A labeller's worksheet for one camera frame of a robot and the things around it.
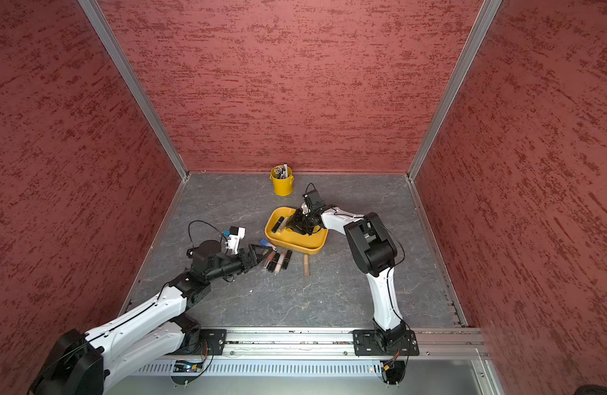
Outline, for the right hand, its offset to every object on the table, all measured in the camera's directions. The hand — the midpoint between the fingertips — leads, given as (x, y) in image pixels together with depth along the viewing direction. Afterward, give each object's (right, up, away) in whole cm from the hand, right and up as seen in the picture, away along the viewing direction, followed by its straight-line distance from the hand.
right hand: (288, 228), depth 98 cm
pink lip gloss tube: (-3, -11, -8) cm, 14 cm away
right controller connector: (+33, -39, -27) cm, 58 cm away
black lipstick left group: (-6, -12, -8) cm, 16 cm away
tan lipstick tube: (+7, -11, -7) cm, 15 cm away
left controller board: (-29, -40, -26) cm, 56 cm away
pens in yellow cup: (-3, +23, +2) cm, 24 cm away
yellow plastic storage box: (+2, -5, -6) cm, 8 cm away
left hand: (-5, -7, -21) cm, 22 cm away
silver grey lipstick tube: (-2, +1, +2) cm, 3 cm away
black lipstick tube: (0, -11, -7) cm, 13 cm away
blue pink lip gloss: (-10, -5, -3) cm, 11 cm away
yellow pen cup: (-3, +20, +6) cm, 21 cm away
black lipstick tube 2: (-5, +1, +2) cm, 6 cm away
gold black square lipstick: (+4, +2, -8) cm, 10 cm away
